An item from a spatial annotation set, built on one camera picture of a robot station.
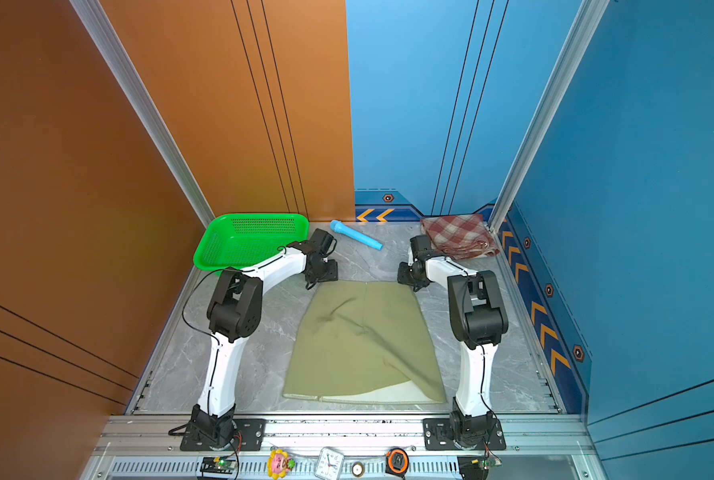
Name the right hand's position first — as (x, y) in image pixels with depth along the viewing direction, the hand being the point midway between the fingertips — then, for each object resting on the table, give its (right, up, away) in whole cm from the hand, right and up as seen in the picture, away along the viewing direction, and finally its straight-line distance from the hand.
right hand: (401, 277), depth 103 cm
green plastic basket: (-62, +14, +13) cm, 65 cm away
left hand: (-24, +1, +1) cm, 24 cm away
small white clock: (-21, -40, -35) cm, 57 cm away
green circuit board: (-48, -42, -33) cm, 71 cm away
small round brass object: (-14, -40, -37) cm, 56 cm away
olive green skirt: (-14, -17, -17) cm, 28 cm away
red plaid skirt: (+22, +15, +4) cm, 27 cm away
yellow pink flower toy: (-32, -38, -37) cm, 62 cm away
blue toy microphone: (-23, +18, +12) cm, 32 cm away
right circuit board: (+14, -42, -34) cm, 55 cm away
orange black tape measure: (-5, -38, -36) cm, 53 cm away
